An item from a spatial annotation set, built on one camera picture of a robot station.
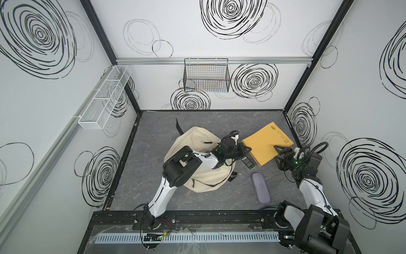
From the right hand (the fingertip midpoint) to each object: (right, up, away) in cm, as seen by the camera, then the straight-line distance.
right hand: (275, 152), depth 81 cm
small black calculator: (-11, -8, +11) cm, 17 cm away
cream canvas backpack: (-36, -15, +3) cm, 39 cm away
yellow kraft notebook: (-3, +4, +9) cm, 10 cm away
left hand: (-10, 0, +5) cm, 11 cm away
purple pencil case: (-7, -19, 0) cm, 21 cm away
